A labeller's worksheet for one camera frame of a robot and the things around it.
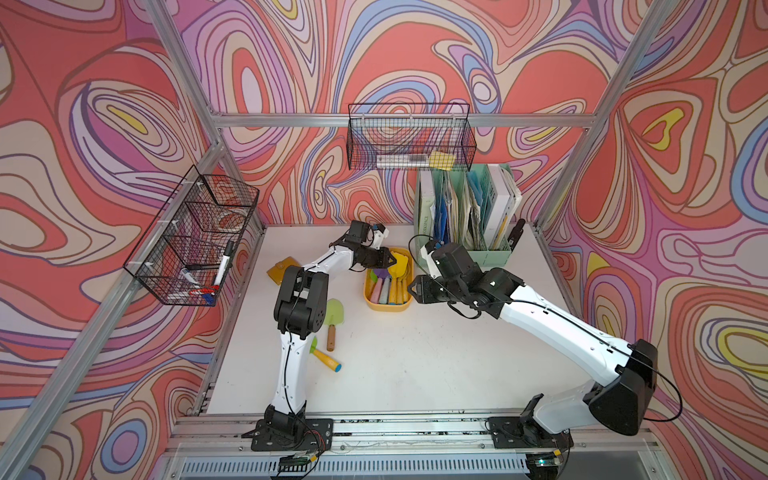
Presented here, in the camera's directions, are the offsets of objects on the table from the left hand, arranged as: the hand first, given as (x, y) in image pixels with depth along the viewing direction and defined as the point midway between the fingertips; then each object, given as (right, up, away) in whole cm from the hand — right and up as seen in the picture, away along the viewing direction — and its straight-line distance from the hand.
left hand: (396, 261), depth 101 cm
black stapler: (+49, +11, +18) cm, 53 cm away
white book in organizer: (+35, +18, -4) cm, 39 cm away
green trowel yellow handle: (-18, -29, -18) cm, 39 cm away
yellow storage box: (-4, -9, -5) cm, 11 cm away
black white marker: (-40, +5, -32) cm, 51 cm away
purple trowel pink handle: (-5, -4, +1) cm, 7 cm away
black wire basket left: (-49, +4, -33) cm, 59 cm away
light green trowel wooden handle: (-20, -18, -5) cm, 27 cm away
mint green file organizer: (+25, +18, -5) cm, 31 cm away
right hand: (+4, -8, -25) cm, 27 cm away
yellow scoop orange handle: (0, -3, 0) cm, 3 cm away
